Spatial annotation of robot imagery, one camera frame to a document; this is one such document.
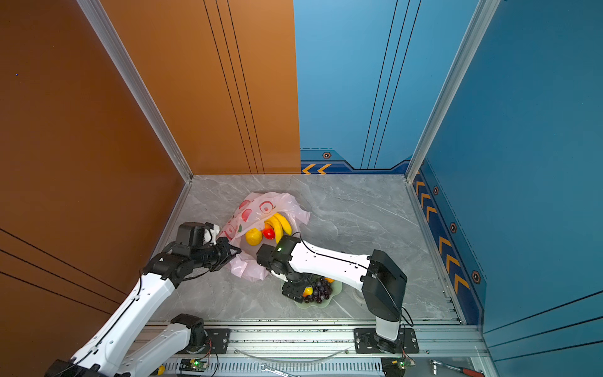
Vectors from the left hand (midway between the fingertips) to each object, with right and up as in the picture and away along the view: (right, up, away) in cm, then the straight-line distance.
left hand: (243, 246), depth 78 cm
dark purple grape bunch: (+26, -14, -2) cm, 30 cm away
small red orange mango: (+6, +2, +16) cm, 17 cm away
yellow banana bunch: (+10, +5, +18) cm, 21 cm away
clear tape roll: (+39, -18, +3) cm, 43 cm away
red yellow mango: (+22, -13, -7) cm, 26 cm away
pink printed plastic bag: (0, +11, +11) cm, 15 cm away
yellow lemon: (0, +1, +14) cm, 14 cm away
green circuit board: (-13, -35, -7) cm, 38 cm away
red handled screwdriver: (+71, -35, -10) cm, 80 cm away
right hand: (+21, -13, -2) cm, 25 cm away
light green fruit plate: (+31, -14, +1) cm, 35 cm away
